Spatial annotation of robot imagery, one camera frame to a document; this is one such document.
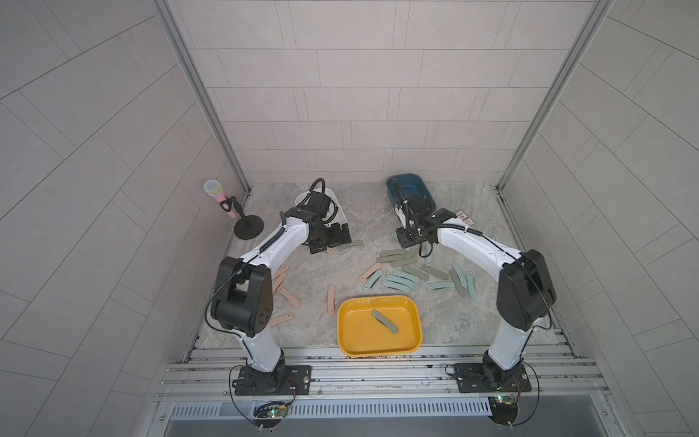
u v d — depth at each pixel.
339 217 1.02
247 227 1.01
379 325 0.81
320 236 0.74
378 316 0.82
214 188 0.84
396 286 0.89
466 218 1.05
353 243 0.99
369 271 0.91
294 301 0.84
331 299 0.85
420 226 0.64
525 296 0.46
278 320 0.82
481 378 0.70
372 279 0.89
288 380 0.71
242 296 0.45
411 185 1.16
